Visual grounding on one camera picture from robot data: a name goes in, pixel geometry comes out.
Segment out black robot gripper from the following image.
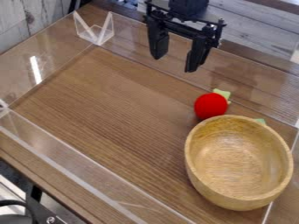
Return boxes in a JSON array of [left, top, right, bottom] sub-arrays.
[[145, 0, 228, 73]]

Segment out light green block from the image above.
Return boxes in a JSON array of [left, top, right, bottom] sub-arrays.
[[213, 88, 232, 104]]

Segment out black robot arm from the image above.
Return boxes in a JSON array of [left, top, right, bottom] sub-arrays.
[[145, 0, 228, 73]]

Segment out green block behind bowl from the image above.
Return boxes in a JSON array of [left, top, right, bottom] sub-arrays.
[[256, 118, 268, 125]]

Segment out brown wooden bowl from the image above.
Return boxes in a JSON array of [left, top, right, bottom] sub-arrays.
[[185, 115, 294, 211]]

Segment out black metal stand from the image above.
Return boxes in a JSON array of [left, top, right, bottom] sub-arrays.
[[0, 185, 69, 224]]

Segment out clear acrylic corner bracket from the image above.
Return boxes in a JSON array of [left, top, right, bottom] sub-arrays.
[[73, 12, 115, 46]]

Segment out clear acrylic tray wall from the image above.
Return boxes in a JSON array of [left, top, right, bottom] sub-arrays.
[[0, 100, 196, 224]]

